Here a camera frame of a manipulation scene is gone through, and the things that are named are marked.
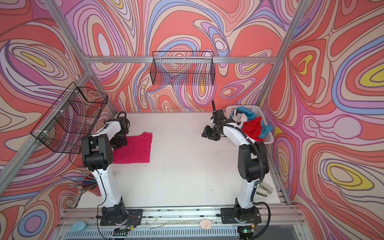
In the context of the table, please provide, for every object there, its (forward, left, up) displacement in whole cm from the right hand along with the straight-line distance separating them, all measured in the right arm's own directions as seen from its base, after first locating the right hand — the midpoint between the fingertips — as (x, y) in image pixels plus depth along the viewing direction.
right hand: (206, 138), depth 93 cm
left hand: (-1, +58, -5) cm, 58 cm away
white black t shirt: (+19, -26, -2) cm, 32 cm away
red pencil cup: (-26, +64, -1) cm, 69 cm away
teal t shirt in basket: (+21, -35, -2) cm, 41 cm away
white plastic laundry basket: (+1, -40, -2) cm, 40 cm away
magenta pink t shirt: (-2, +45, -6) cm, 46 cm away
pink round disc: (-45, +4, -7) cm, 45 cm away
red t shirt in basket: (+7, -31, 0) cm, 32 cm away
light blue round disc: (-44, +64, -6) cm, 78 cm away
